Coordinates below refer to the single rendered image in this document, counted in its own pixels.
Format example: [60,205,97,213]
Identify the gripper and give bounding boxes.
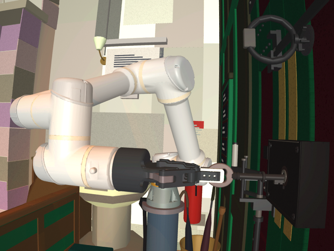
[112,147,225,193]

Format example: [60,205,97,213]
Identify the white cylinder bolt knob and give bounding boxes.
[232,142,239,167]

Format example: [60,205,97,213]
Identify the grey key rack stand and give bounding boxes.
[239,155,273,251]

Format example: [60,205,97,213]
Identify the black rim lock box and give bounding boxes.
[265,139,330,229]

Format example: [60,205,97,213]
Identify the dark thumb latch bar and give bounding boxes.
[267,29,284,74]

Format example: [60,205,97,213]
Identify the green and red church doors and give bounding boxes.
[218,0,334,251]

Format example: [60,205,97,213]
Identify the red fire extinguisher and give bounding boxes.
[183,184,203,225]

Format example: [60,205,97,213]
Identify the maroon umbrella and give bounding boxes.
[202,186,216,251]

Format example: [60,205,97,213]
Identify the wooden walking stick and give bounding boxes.
[213,206,227,245]

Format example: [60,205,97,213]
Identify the dark hymn number board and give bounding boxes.
[220,80,231,164]

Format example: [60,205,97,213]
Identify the yellow umbrella stand bucket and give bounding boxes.
[179,235,221,251]

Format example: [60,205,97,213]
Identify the cream stone font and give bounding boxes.
[78,186,148,250]

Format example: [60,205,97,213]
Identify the dark green flat box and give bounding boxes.
[68,244,114,251]

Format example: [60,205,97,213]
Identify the white notice sheet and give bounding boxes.
[105,47,164,100]

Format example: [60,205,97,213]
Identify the grey square block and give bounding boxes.
[243,28,256,49]

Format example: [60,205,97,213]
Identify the brown pew with green panels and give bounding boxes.
[0,167,80,251]

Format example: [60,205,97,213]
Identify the purple and grey stone pillar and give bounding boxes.
[0,0,60,213]

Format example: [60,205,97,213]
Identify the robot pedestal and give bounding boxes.
[141,182,185,251]

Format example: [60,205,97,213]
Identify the dark church key, ring bow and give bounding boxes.
[209,163,287,188]

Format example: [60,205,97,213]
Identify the grey wall shelf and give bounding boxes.
[104,37,168,48]

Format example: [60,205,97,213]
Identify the dark ring door handle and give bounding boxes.
[246,15,298,65]

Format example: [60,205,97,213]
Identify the grey bell rope, cream tip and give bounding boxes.
[93,0,109,65]

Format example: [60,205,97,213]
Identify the dark round handle rosette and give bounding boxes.
[295,24,315,56]

